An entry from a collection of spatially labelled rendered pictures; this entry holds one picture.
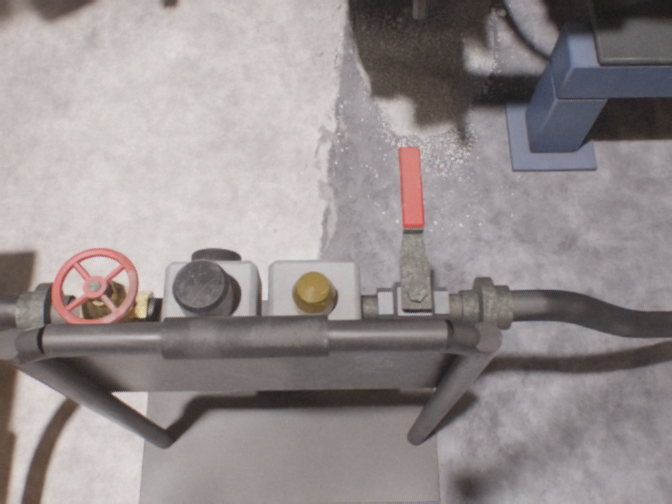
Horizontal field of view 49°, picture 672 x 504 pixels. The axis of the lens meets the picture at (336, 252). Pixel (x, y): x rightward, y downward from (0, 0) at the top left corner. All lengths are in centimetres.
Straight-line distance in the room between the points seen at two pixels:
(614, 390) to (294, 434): 48
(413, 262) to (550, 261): 57
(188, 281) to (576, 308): 35
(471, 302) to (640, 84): 57
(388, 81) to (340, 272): 70
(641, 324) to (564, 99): 45
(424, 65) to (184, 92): 42
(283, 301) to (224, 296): 6
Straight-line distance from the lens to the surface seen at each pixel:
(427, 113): 129
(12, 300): 73
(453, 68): 134
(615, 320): 76
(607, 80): 112
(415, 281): 65
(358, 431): 108
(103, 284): 64
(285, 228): 118
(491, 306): 67
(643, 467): 117
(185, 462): 110
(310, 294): 61
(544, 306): 69
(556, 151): 128
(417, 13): 109
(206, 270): 62
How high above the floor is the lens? 108
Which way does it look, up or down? 68 degrees down
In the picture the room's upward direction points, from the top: straight up
